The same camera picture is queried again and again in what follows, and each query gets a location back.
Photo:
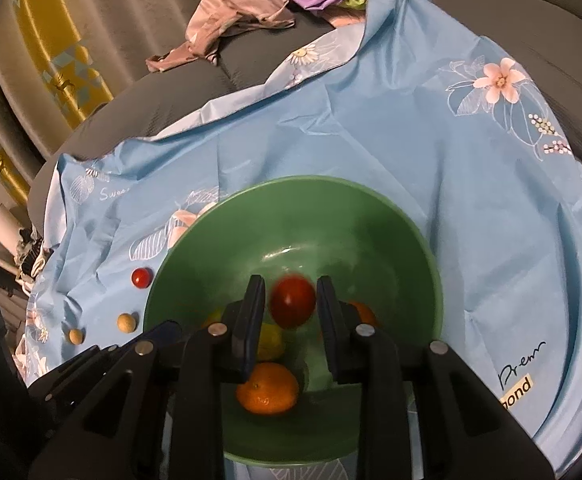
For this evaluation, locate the yellowish green tomato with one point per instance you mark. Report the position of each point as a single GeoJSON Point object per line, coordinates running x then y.
{"type": "Point", "coordinates": [271, 342]}

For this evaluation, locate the blue floral cloth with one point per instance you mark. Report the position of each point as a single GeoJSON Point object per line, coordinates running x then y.
{"type": "Point", "coordinates": [371, 135]}

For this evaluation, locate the yellow patterned curtain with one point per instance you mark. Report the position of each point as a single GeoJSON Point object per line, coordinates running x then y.
{"type": "Point", "coordinates": [56, 45]}

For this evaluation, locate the black ribbed object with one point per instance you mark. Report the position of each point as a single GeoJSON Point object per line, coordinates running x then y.
{"type": "Point", "coordinates": [31, 257]}

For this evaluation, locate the yellow-green cloth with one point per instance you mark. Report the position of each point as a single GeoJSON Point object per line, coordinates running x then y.
{"type": "Point", "coordinates": [356, 0]}

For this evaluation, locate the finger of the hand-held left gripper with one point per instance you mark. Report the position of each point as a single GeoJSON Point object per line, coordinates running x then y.
{"type": "Point", "coordinates": [76, 375]}
{"type": "Point", "coordinates": [168, 335]}

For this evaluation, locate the green bowl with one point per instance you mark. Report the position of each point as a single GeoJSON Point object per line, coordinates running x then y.
{"type": "Point", "coordinates": [321, 230]}

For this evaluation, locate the large tan longan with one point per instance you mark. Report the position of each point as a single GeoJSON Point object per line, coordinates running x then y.
{"type": "Point", "coordinates": [127, 323]}

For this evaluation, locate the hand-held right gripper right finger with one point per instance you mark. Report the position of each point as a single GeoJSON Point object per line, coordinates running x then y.
{"type": "Point", "coordinates": [331, 330]}

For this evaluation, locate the small tan longan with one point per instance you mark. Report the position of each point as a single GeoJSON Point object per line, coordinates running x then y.
{"type": "Point", "coordinates": [76, 336]}

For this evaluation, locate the pink cloth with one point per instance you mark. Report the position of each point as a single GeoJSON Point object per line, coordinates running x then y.
{"type": "Point", "coordinates": [231, 5]}

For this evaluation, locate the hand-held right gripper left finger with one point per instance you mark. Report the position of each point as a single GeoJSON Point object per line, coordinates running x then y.
{"type": "Point", "coordinates": [251, 330]}

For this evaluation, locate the orange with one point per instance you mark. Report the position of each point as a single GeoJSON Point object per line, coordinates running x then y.
{"type": "Point", "coordinates": [271, 390]}
{"type": "Point", "coordinates": [366, 315]}

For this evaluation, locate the red cherry tomato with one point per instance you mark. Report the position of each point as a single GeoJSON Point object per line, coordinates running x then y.
{"type": "Point", "coordinates": [141, 278]}
{"type": "Point", "coordinates": [293, 300]}

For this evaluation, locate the grey quilted bed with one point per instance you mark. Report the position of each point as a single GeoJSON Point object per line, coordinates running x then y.
{"type": "Point", "coordinates": [251, 70]}

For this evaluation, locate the white lampshade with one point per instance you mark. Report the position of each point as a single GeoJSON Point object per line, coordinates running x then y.
{"type": "Point", "coordinates": [3, 225]}

